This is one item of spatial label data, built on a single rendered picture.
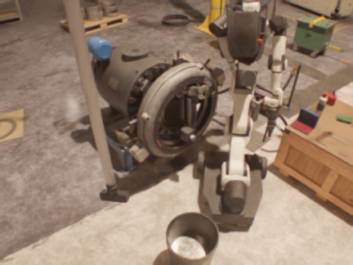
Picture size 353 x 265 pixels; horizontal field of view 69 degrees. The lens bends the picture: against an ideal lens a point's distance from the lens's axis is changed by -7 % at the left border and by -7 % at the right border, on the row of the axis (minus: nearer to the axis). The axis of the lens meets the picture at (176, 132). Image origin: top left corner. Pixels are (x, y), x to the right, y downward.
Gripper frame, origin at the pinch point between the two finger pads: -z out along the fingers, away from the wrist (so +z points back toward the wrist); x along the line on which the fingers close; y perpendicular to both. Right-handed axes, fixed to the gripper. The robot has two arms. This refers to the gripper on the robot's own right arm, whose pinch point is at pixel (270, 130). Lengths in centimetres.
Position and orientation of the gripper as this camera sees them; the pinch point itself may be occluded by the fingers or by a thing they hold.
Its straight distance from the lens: 212.5
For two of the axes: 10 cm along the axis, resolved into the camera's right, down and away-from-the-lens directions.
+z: -0.3, -9.3, -3.7
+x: 4.6, -3.4, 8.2
